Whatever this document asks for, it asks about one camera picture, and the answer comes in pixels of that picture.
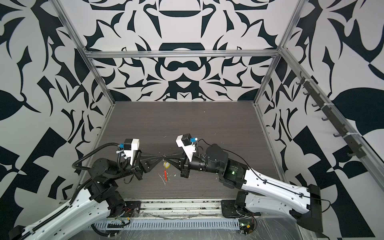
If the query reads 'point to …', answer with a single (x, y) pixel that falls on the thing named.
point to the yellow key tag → (167, 165)
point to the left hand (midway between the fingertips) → (162, 156)
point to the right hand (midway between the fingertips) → (166, 160)
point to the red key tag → (165, 175)
